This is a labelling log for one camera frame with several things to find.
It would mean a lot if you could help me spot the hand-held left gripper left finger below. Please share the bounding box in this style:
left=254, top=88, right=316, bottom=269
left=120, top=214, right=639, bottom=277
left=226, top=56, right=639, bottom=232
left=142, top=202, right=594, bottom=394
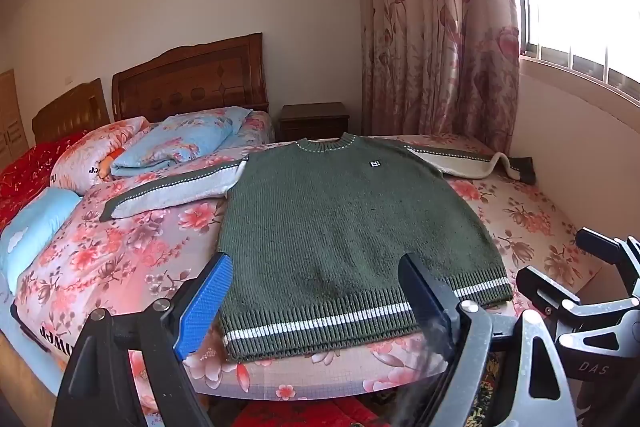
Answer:
left=52, top=252, right=236, bottom=427

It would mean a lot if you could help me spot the person's red patterned clothing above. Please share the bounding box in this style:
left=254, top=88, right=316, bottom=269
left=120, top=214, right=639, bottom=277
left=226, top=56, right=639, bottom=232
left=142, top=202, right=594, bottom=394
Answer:
left=227, top=349, right=503, bottom=427

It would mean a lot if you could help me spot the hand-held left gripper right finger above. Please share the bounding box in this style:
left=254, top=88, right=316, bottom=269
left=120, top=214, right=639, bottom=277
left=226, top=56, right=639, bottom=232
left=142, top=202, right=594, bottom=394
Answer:
left=395, top=252, right=581, bottom=427

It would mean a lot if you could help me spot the large carved wooden headboard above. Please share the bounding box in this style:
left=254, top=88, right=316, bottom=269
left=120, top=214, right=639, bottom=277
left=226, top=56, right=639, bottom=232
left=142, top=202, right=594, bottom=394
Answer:
left=111, top=32, right=271, bottom=124

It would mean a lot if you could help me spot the red blanket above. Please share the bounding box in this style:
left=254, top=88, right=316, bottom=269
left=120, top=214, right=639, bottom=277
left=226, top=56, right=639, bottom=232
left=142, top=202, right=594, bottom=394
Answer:
left=0, top=132, right=92, bottom=233

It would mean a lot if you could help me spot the small wooden headboard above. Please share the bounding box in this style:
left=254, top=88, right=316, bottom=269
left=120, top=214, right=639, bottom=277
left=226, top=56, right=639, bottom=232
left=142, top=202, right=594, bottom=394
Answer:
left=31, top=78, right=112, bottom=144

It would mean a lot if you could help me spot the dark wooden nightstand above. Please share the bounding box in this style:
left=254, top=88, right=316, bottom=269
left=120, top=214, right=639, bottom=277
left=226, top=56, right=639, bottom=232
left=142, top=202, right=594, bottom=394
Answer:
left=277, top=102, right=350, bottom=142

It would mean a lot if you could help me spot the pink floral curtain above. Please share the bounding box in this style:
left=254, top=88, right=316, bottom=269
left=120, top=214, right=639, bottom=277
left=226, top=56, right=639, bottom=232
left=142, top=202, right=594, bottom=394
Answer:
left=352, top=0, right=523, bottom=155

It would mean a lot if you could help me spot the blue floral folded quilt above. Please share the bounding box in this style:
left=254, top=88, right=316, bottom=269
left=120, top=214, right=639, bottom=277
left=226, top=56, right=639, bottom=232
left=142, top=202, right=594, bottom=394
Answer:
left=110, top=106, right=253, bottom=180

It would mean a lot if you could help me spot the light blue pillow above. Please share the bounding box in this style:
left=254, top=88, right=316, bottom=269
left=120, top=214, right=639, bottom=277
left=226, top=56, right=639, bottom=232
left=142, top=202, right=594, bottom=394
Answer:
left=0, top=187, right=83, bottom=295

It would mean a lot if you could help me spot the pink floral pillow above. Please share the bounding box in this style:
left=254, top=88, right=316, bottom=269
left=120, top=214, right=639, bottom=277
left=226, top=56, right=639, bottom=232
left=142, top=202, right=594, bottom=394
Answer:
left=50, top=117, right=151, bottom=196

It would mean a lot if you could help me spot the wooden wardrobe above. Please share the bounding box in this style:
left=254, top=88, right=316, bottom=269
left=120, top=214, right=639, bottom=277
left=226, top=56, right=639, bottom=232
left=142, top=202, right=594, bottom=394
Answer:
left=0, top=68, right=30, bottom=168

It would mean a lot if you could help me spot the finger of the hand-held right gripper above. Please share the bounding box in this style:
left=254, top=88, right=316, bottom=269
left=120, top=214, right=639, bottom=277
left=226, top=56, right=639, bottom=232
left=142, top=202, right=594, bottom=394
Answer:
left=575, top=227, right=640, bottom=303
left=515, top=266, right=601, bottom=328

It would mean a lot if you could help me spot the green knit sweater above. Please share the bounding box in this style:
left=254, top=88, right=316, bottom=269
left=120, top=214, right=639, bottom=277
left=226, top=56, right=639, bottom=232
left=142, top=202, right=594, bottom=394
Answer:
left=99, top=133, right=538, bottom=364

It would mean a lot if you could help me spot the bed with floral sheet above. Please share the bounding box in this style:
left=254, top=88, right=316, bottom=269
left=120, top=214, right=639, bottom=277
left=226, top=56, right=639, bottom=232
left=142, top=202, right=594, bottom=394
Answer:
left=0, top=109, right=606, bottom=415

